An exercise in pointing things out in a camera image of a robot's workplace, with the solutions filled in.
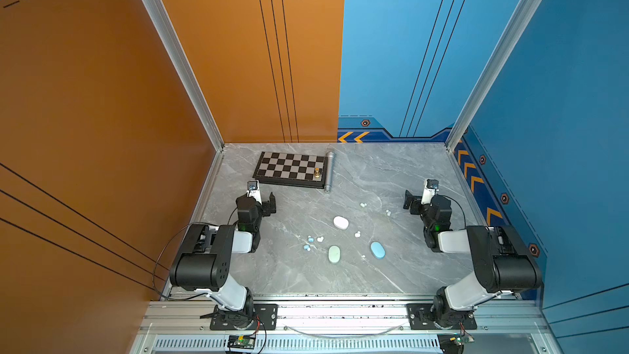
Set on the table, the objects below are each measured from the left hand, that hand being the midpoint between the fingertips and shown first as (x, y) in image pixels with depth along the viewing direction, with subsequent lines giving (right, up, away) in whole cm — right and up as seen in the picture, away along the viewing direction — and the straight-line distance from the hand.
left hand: (259, 191), depth 94 cm
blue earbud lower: (+19, -19, -7) cm, 28 cm away
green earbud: (+51, -9, +1) cm, 51 cm away
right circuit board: (+63, -42, -24) cm, 79 cm away
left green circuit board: (+1, -42, -22) cm, 48 cm away
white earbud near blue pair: (+24, -17, -5) cm, 30 cm away
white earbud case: (+32, -11, -2) cm, 34 cm away
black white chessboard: (+16, +8, +11) cm, 21 cm away
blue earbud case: (+44, -20, -9) cm, 49 cm away
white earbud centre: (+37, -15, -5) cm, 41 cm away
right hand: (+61, 0, 0) cm, 62 cm away
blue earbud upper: (+20, -17, -5) cm, 27 cm away
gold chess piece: (+22, +7, +8) cm, 25 cm away
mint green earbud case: (+29, -21, -10) cm, 37 cm away
